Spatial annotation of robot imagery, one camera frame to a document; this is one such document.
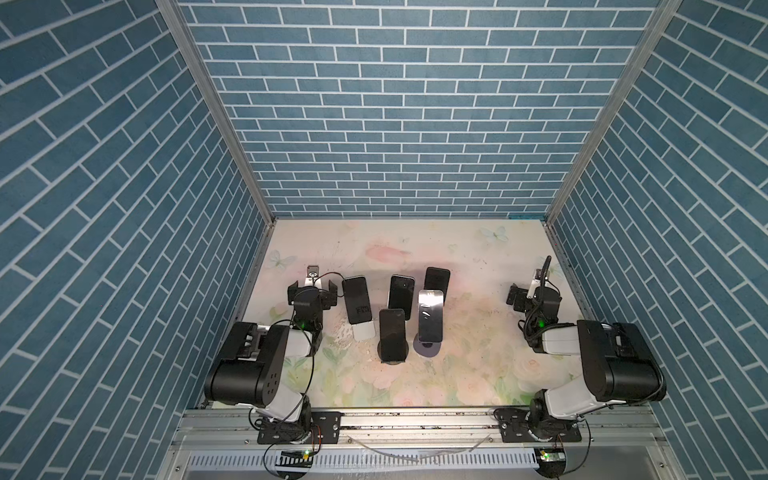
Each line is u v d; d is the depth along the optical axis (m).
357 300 0.87
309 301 0.71
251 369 0.45
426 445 0.72
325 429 0.73
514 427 0.74
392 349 0.86
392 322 0.83
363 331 0.90
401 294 0.87
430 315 0.83
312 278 0.78
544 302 0.72
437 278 0.87
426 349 0.87
